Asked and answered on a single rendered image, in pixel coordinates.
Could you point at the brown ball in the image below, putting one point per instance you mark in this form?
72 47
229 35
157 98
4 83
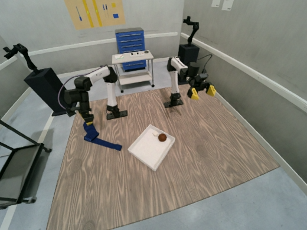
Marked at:
162 137

